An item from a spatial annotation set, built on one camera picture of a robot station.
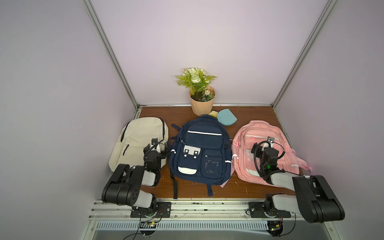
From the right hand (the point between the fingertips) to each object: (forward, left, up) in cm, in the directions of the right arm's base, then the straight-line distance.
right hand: (268, 141), depth 87 cm
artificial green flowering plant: (+33, +44, +21) cm, 59 cm away
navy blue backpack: (-6, +41, -4) cm, 42 cm away
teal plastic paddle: (+27, +22, -9) cm, 36 cm away
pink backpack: (+9, +10, -6) cm, 14 cm away
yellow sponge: (+30, +31, -8) cm, 44 cm away
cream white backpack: (-1, +88, -7) cm, 89 cm away
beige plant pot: (+27, +40, +7) cm, 49 cm away
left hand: (-1, +67, -1) cm, 67 cm away
